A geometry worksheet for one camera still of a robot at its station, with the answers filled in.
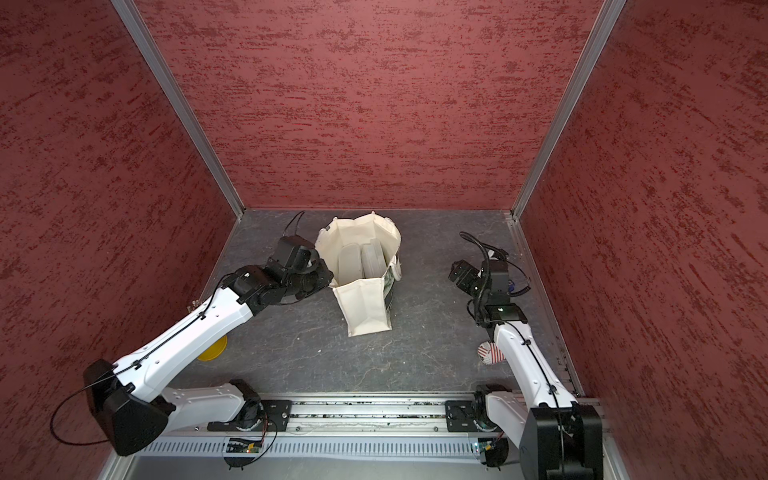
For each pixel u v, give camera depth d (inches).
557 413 15.9
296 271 23.2
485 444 28.6
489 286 24.5
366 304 31.1
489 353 32.4
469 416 28.8
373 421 29.3
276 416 29.2
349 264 36.5
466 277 29.3
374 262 35.3
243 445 28.4
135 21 28.1
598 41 29.8
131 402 14.9
